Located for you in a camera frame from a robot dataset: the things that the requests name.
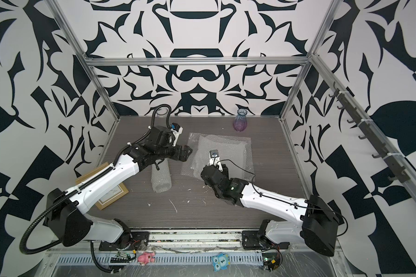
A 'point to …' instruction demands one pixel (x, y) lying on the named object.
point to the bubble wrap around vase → (187, 169)
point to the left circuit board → (122, 257)
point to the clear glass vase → (162, 114)
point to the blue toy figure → (220, 261)
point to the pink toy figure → (145, 257)
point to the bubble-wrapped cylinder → (234, 153)
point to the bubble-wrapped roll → (161, 179)
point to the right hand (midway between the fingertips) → (210, 163)
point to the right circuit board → (270, 261)
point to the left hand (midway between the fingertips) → (182, 144)
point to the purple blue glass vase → (240, 123)
